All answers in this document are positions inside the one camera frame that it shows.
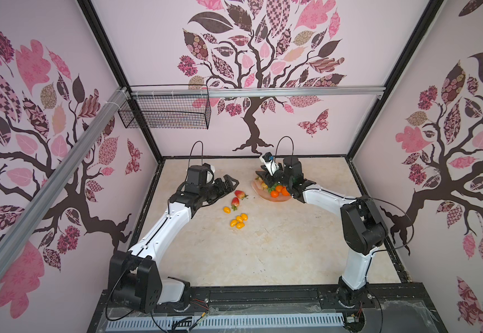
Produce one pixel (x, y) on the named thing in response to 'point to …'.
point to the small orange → (274, 193)
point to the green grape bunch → (273, 187)
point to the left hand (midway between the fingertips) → (232, 190)
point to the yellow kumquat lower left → (233, 223)
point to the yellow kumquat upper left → (239, 218)
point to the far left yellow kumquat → (226, 209)
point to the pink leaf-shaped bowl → (266, 195)
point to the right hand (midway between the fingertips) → (261, 165)
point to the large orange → (285, 192)
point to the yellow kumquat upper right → (244, 217)
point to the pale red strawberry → (264, 185)
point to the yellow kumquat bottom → (240, 225)
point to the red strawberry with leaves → (235, 202)
